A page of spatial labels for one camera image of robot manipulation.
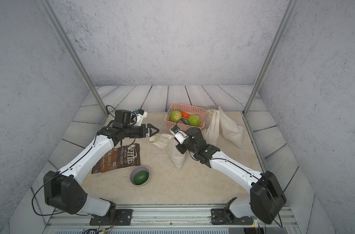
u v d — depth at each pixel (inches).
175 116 42.6
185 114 46.4
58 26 29.9
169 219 28.9
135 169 33.3
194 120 41.6
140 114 28.6
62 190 16.3
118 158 35.9
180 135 26.6
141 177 32.4
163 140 31.2
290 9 27.8
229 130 37.5
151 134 28.4
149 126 28.0
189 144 23.9
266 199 15.9
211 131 34.1
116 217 28.0
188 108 46.6
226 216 25.3
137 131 27.4
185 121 44.1
